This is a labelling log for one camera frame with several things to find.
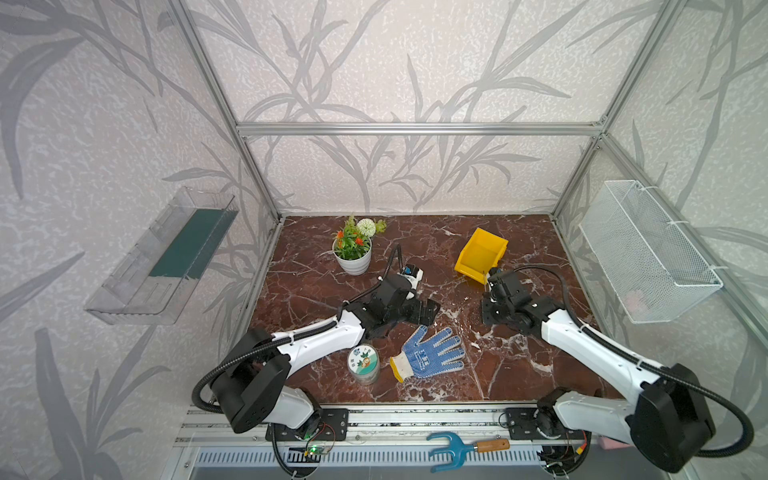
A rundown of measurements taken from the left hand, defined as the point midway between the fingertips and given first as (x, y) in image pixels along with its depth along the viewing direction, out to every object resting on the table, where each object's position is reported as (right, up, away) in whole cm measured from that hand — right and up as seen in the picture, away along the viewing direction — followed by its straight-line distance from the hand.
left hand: (428, 304), depth 82 cm
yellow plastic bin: (+21, +13, +25) cm, 35 cm away
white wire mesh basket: (+47, +11, -19) cm, 52 cm away
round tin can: (-17, -14, -7) cm, 23 cm away
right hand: (+16, -1, +3) cm, 17 cm away
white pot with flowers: (-23, +17, +9) cm, 30 cm away
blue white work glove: (+1, -15, +2) cm, 16 cm away
